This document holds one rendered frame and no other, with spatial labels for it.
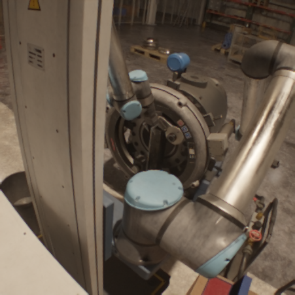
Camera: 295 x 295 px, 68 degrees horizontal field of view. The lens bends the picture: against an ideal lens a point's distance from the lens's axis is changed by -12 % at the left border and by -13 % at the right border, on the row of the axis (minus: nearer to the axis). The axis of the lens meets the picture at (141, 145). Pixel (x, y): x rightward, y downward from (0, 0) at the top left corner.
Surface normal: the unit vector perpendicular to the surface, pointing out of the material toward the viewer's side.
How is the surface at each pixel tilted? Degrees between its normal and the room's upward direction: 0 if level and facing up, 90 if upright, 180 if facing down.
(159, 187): 5
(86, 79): 90
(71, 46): 90
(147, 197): 5
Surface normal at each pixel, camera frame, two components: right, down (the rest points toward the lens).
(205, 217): -0.56, -0.47
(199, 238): -0.35, -0.36
